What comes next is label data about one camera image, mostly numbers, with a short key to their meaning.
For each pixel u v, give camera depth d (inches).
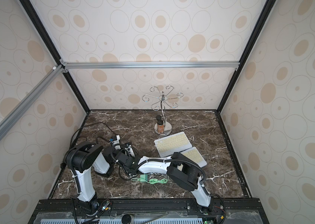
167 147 38.3
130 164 25.5
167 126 41.7
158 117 39.2
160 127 38.5
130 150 29.9
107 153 28.8
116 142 33.6
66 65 35.5
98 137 40.6
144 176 32.3
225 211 27.9
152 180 32.1
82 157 20.6
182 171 19.7
